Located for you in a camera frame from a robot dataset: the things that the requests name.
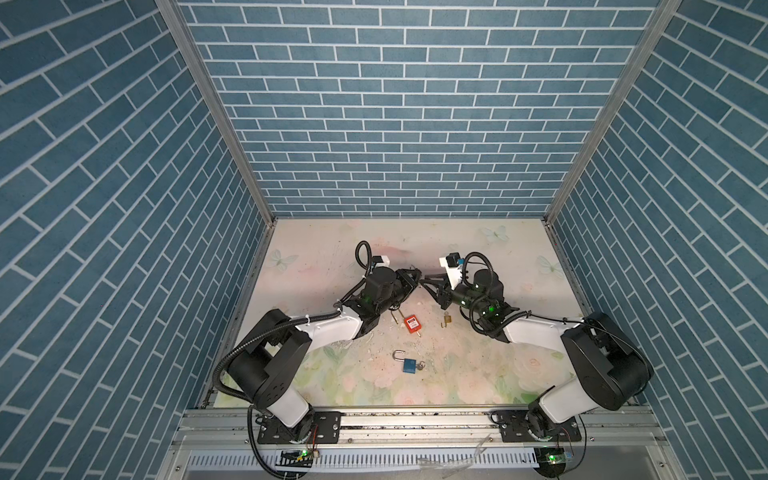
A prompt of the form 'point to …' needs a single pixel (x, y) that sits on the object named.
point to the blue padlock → (409, 365)
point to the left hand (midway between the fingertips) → (423, 274)
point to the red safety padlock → (411, 322)
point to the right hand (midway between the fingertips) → (422, 277)
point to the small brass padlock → (447, 318)
